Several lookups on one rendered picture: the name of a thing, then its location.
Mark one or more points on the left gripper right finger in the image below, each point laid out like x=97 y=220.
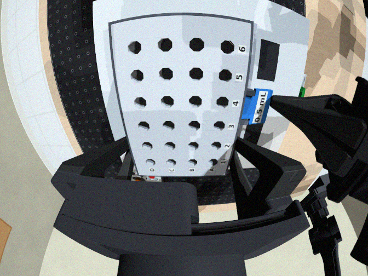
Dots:
x=279 y=176

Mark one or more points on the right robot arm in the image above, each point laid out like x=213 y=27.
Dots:
x=360 y=250

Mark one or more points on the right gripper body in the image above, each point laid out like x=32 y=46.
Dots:
x=341 y=185

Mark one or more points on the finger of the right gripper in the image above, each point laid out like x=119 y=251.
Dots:
x=333 y=151
x=347 y=125

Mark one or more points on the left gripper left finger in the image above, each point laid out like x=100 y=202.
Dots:
x=94 y=162

